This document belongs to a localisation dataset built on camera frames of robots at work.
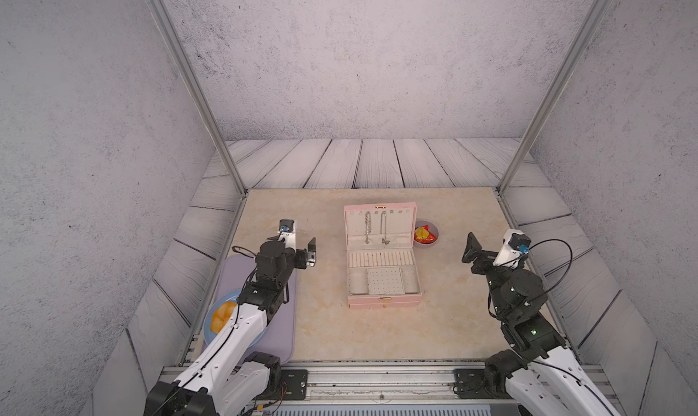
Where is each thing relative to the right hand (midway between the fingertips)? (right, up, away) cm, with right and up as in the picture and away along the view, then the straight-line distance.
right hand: (487, 236), depth 71 cm
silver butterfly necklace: (-25, -3, +21) cm, 32 cm away
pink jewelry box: (-25, -12, +20) cm, 34 cm away
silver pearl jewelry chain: (-30, +1, +18) cm, 35 cm away
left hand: (-50, -1, +11) cm, 51 cm away
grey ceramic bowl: (-5, -1, +33) cm, 33 cm away
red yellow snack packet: (-9, -3, +31) cm, 32 cm away
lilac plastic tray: (-57, -32, +13) cm, 66 cm away
